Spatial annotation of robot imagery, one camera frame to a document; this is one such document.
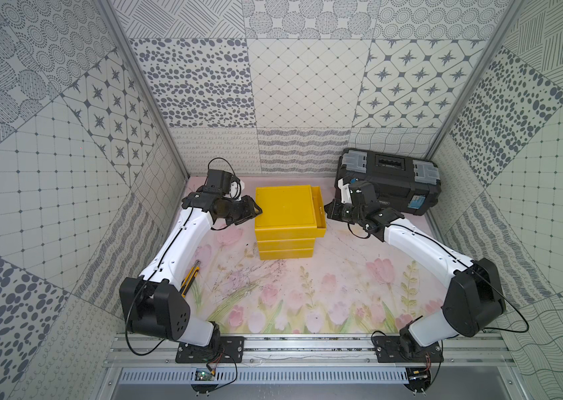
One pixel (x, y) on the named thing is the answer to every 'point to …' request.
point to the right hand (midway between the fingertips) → (325, 210)
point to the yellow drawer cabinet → (287, 221)
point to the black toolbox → (411, 185)
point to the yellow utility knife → (189, 279)
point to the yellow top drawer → (286, 232)
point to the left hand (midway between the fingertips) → (256, 208)
